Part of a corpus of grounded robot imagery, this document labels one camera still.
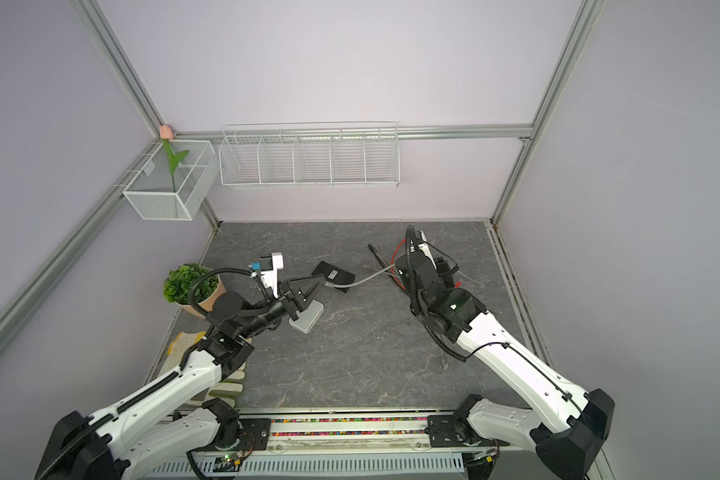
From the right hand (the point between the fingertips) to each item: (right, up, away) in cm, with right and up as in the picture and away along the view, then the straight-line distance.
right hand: (435, 263), depth 72 cm
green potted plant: (-71, -7, +13) cm, 72 cm away
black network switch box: (-28, -5, +31) cm, 42 cm away
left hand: (-26, -5, -6) cm, 27 cm away
